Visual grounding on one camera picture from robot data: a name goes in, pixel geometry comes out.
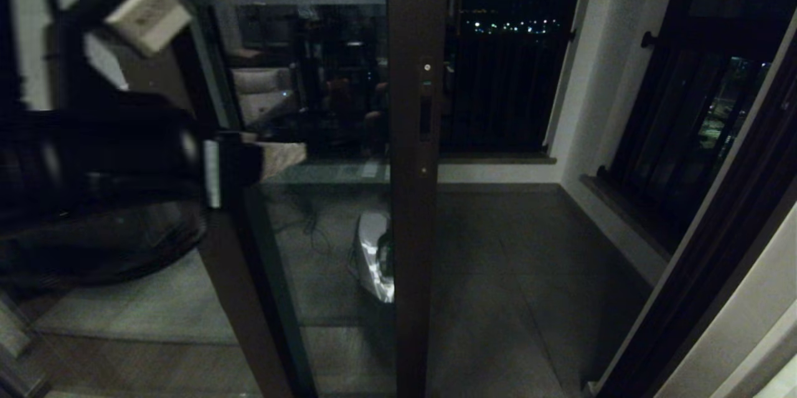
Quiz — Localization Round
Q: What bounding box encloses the brown framed sliding glass door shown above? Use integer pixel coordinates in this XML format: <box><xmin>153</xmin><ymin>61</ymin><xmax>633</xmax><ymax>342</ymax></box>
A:
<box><xmin>168</xmin><ymin>0</ymin><xmax>452</xmax><ymax>398</ymax></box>

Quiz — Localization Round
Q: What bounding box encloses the brown framed fixed glass panel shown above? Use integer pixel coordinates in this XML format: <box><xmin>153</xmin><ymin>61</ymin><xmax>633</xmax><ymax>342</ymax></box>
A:
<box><xmin>0</xmin><ymin>0</ymin><xmax>296</xmax><ymax>398</ymax></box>

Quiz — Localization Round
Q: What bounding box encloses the grey rug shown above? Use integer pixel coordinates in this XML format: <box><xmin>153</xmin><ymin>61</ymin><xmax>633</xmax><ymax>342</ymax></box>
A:
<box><xmin>31</xmin><ymin>249</ymin><xmax>240</xmax><ymax>347</ymax></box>

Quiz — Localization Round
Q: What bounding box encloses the brown stone balcony sill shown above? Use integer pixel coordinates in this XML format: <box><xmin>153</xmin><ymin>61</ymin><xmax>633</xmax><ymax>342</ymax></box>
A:
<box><xmin>436</xmin><ymin>155</ymin><xmax>557</xmax><ymax>167</ymax></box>

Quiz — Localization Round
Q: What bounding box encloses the black balcony railing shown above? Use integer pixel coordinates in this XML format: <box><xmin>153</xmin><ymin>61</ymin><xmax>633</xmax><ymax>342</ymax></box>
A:
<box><xmin>445</xmin><ymin>27</ymin><xmax>570</xmax><ymax>156</ymax></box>

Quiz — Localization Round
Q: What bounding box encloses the brown stone side sill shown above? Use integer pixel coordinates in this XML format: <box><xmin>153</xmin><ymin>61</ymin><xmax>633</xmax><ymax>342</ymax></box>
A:
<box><xmin>579</xmin><ymin>175</ymin><xmax>673</xmax><ymax>262</ymax></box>

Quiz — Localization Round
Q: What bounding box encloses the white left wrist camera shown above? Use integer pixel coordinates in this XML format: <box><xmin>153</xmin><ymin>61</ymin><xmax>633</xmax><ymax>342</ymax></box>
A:
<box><xmin>105</xmin><ymin>0</ymin><xmax>192</xmax><ymax>57</ymax></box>

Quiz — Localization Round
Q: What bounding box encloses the recessed metal door handle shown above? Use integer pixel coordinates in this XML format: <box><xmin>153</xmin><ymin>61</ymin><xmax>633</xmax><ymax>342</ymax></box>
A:
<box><xmin>418</xmin><ymin>60</ymin><xmax>436</xmax><ymax>178</ymax></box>

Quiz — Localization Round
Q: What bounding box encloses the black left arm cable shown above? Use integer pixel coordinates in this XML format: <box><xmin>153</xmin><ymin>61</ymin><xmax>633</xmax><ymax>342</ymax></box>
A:
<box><xmin>45</xmin><ymin>0</ymin><xmax>134</xmax><ymax>112</ymax></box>

